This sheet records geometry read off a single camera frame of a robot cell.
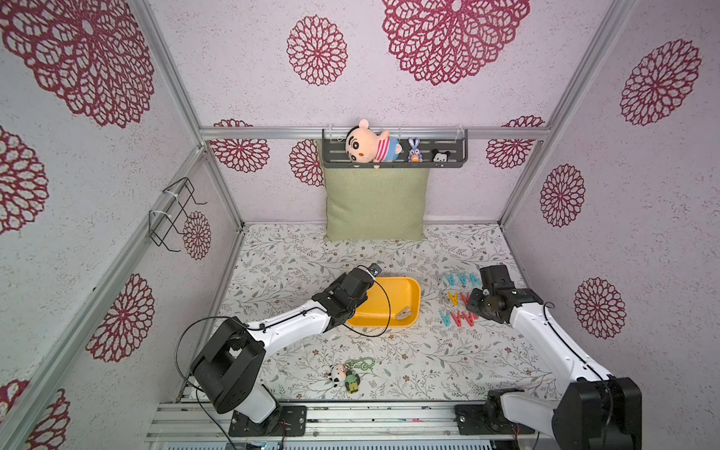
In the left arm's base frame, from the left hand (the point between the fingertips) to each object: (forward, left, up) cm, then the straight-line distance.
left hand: (348, 280), depth 88 cm
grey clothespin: (+9, -33, -13) cm, 36 cm away
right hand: (-6, -39, -2) cm, 39 cm away
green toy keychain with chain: (-27, -2, -10) cm, 29 cm away
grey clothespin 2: (+1, -32, -12) cm, 34 cm away
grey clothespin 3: (-7, -18, -11) cm, 22 cm away
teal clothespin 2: (+8, -42, -12) cm, 44 cm away
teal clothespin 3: (-7, -32, -12) cm, 35 cm away
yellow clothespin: (0, -37, -12) cm, 39 cm away
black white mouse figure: (+34, -30, +21) cm, 50 cm away
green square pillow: (+28, -8, +6) cm, 30 cm away
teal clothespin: (+8, -37, -13) cm, 40 cm away
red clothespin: (-8, -40, -12) cm, 42 cm away
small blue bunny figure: (+32, -22, +23) cm, 45 cm away
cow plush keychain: (-26, +3, -9) cm, 27 cm away
